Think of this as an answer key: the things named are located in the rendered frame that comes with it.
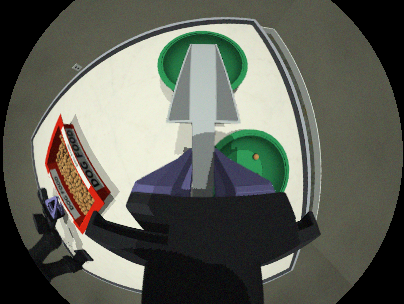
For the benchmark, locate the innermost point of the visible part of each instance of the red box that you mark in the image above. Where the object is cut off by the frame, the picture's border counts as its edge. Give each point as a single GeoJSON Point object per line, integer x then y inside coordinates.
{"type": "Point", "coordinates": [84, 168]}

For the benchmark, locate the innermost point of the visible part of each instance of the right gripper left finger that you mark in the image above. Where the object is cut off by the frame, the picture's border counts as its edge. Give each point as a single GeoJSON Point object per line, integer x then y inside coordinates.
{"type": "Point", "coordinates": [168, 178]}

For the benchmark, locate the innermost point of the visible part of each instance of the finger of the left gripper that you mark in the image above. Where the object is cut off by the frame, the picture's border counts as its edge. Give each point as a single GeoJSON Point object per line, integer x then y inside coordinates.
{"type": "Point", "coordinates": [60, 208]}
{"type": "Point", "coordinates": [52, 209]}

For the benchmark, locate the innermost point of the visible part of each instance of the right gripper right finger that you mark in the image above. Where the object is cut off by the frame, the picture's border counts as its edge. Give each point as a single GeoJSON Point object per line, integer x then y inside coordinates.
{"type": "Point", "coordinates": [239, 180]}

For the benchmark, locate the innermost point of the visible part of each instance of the grey raised table edge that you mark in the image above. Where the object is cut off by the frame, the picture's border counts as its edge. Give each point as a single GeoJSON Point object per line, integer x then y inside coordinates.
{"type": "Point", "coordinates": [284, 74]}

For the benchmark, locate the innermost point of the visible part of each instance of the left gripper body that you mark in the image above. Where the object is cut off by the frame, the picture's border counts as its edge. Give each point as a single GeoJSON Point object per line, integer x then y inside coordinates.
{"type": "Point", "coordinates": [48, 214]}

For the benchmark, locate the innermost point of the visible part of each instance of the green bowl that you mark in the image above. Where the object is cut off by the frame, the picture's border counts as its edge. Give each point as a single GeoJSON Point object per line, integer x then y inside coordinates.
{"type": "Point", "coordinates": [272, 164]}
{"type": "Point", "coordinates": [171, 57]}

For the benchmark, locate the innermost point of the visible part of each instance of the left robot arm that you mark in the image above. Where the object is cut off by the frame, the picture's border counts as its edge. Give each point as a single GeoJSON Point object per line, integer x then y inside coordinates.
{"type": "Point", "coordinates": [49, 243]}

